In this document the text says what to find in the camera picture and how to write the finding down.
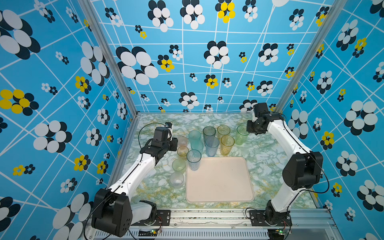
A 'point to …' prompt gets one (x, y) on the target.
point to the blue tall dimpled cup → (211, 146)
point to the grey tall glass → (209, 131)
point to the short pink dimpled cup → (182, 140)
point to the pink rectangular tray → (225, 179)
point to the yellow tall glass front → (227, 142)
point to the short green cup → (178, 165)
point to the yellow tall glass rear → (223, 130)
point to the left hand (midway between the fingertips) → (175, 139)
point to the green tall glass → (241, 135)
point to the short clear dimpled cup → (176, 179)
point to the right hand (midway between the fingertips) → (251, 128)
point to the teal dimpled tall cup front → (198, 145)
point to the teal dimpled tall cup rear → (194, 135)
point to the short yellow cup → (182, 152)
